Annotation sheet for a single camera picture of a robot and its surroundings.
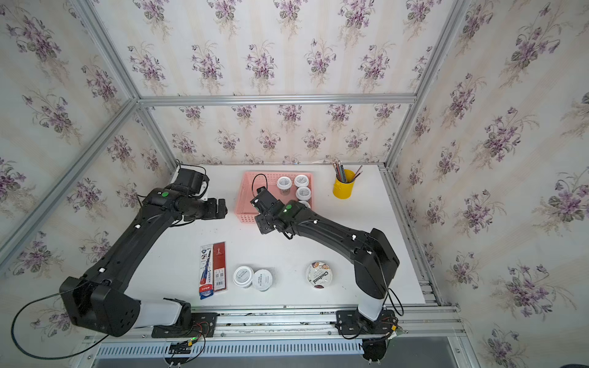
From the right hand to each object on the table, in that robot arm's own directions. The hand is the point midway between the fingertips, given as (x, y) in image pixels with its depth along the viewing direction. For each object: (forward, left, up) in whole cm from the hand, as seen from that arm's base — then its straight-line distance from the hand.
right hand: (271, 218), depth 83 cm
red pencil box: (-14, +19, -13) cm, 27 cm away
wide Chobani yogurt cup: (-17, -18, -10) cm, 26 cm away
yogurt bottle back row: (+24, -3, -8) cm, 25 cm away
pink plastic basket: (+29, +15, -13) cm, 35 cm away
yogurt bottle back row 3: (+18, -12, -9) cm, 24 cm away
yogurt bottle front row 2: (-19, +2, -9) cm, 21 cm away
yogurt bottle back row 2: (+25, -11, -8) cm, 29 cm away
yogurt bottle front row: (-18, +9, -9) cm, 22 cm away
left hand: (0, +19, +5) cm, 19 cm away
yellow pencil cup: (+22, -30, -8) cm, 38 cm away
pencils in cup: (+26, -30, -4) cm, 40 cm away
